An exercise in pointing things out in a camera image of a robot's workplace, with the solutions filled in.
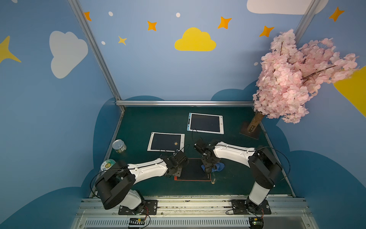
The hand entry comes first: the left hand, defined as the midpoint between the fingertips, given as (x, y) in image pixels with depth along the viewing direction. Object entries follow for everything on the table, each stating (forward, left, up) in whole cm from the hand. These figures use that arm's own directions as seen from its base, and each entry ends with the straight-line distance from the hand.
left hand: (177, 167), depth 88 cm
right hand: (+4, -22, +1) cm, 22 cm away
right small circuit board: (-27, -43, -3) cm, 51 cm away
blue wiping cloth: (0, -26, +4) cm, 26 cm away
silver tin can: (+12, +38, +5) cm, 40 cm away
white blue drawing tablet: (+37, -21, -1) cm, 42 cm away
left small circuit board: (-28, +19, -3) cm, 34 cm away
